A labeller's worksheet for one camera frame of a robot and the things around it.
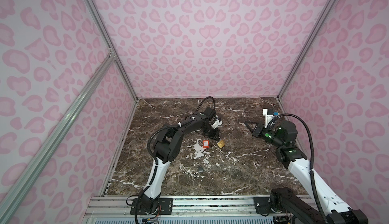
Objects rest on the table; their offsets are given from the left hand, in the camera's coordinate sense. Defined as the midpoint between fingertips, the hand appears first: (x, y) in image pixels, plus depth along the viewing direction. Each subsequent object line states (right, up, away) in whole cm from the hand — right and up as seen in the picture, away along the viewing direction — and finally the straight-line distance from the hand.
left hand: (220, 137), depth 93 cm
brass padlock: (+1, -4, -1) cm, 4 cm away
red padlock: (-9, -4, -1) cm, 10 cm away
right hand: (+10, +11, -20) cm, 25 cm away
